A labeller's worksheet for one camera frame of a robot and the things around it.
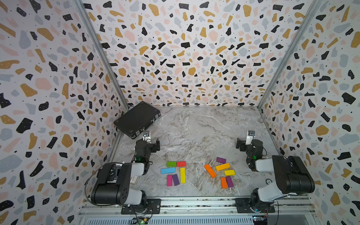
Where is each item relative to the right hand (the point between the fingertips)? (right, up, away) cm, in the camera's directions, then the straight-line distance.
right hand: (247, 138), depth 94 cm
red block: (-44, -16, -4) cm, 47 cm away
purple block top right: (-18, -14, -1) cm, 23 cm away
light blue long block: (-52, -18, -9) cm, 56 cm away
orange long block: (-27, -18, -8) cm, 33 cm away
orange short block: (-19, -24, -12) cm, 33 cm away
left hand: (-64, 0, -2) cm, 64 cm away
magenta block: (-51, -24, -11) cm, 57 cm away
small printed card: (-72, -23, -13) cm, 76 cm away
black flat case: (-79, +13, +14) cm, 82 cm away
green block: (-50, -16, -4) cm, 53 cm away
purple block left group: (-47, -23, -11) cm, 54 cm away
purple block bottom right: (-15, -24, -12) cm, 31 cm away
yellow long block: (-43, -20, -10) cm, 49 cm away
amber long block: (-18, -17, -5) cm, 25 cm away
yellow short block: (-14, -20, -8) cm, 26 cm away
